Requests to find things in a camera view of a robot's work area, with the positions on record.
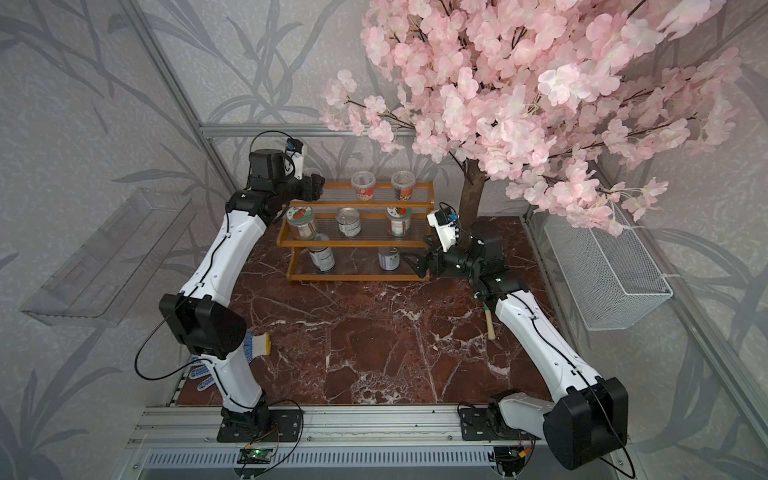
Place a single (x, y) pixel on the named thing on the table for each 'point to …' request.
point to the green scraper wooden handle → (489, 321)
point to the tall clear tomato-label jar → (303, 218)
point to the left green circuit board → (255, 455)
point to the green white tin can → (322, 258)
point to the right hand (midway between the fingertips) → (413, 244)
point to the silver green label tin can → (348, 219)
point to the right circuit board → (510, 460)
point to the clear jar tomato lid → (398, 219)
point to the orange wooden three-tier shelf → (357, 257)
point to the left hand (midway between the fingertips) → (314, 174)
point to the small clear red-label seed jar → (403, 182)
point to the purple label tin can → (388, 258)
